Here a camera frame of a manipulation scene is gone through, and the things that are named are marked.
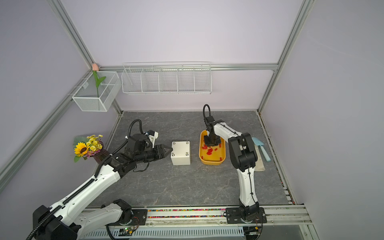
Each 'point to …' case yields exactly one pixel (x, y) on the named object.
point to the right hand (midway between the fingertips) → (209, 143)
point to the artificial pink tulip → (98, 81)
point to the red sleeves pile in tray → (210, 151)
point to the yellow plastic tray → (211, 155)
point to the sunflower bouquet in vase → (94, 147)
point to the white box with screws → (180, 154)
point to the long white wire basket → (167, 78)
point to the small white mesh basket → (86, 97)
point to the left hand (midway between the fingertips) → (170, 152)
